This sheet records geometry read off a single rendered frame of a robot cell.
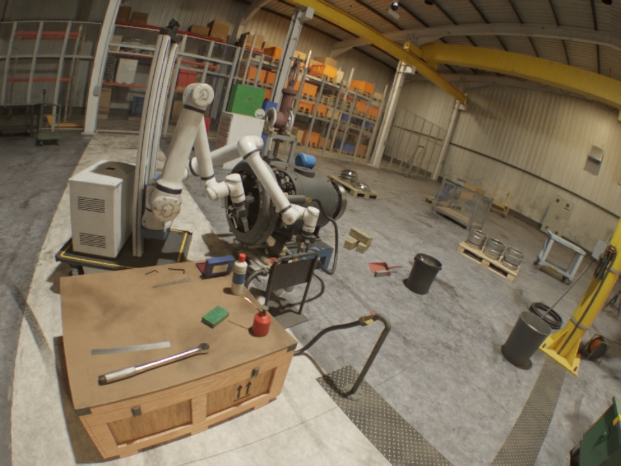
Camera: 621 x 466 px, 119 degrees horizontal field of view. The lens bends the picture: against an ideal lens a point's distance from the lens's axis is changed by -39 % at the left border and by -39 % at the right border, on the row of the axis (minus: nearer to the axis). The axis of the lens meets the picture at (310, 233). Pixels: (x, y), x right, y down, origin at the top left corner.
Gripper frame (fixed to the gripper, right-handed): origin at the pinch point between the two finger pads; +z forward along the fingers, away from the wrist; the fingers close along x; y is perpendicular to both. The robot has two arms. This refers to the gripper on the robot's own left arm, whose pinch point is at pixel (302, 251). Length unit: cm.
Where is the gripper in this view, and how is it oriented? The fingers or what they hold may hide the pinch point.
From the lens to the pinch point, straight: 218.7
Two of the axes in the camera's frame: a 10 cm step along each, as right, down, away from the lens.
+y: 2.2, 4.2, -8.8
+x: 9.4, 1.4, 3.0
